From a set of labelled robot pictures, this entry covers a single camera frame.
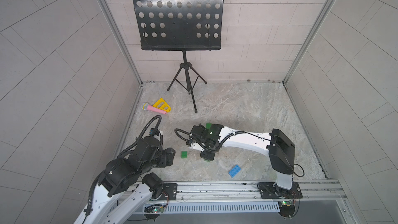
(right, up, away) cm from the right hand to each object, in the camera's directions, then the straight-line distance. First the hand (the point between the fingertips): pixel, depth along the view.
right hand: (206, 155), depth 79 cm
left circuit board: (-22, -17, -14) cm, 31 cm away
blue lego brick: (+14, -7, -2) cm, 16 cm away
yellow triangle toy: (-30, +25, +23) cm, 45 cm away
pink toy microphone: (-39, +24, +20) cm, 50 cm away
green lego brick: (-12, 0, +2) cm, 12 cm away
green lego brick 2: (0, +2, -11) cm, 11 cm away
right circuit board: (+36, -19, -11) cm, 42 cm away
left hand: (-15, +6, -12) cm, 20 cm away
